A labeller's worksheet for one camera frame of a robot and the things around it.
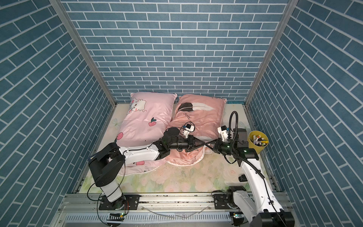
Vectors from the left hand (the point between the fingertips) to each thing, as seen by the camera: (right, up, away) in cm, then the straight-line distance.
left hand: (207, 147), depth 72 cm
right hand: (+1, +1, +2) cm, 3 cm away
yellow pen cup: (+32, +1, +13) cm, 35 cm away
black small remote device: (+21, -19, +6) cm, 29 cm away
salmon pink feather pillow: (+3, +18, +34) cm, 38 cm away
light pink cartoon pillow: (-39, +18, +27) cm, 50 cm away
